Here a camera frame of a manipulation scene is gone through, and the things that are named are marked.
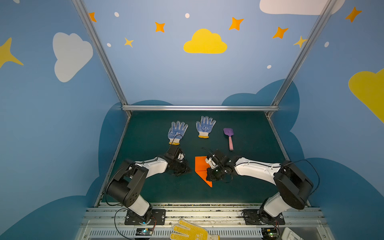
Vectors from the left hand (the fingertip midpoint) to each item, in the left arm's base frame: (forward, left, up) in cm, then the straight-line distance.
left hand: (193, 171), depth 88 cm
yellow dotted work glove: (-30, -1, -2) cm, 30 cm away
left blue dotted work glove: (+30, +13, -2) cm, 33 cm away
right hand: (-4, -8, 0) cm, 9 cm away
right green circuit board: (-30, -39, -4) cm, 49 cm away
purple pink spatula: (+30, -26, -1) cm, 40 cm away
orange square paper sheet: (+4, -5, -3) cm, 7 cm away
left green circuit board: (-30, +24, -4) cm, 38 cm away
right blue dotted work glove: (+38, -10, -3) cm, 40 cm away
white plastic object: (-30, -45, -1) cm, 55 cm away
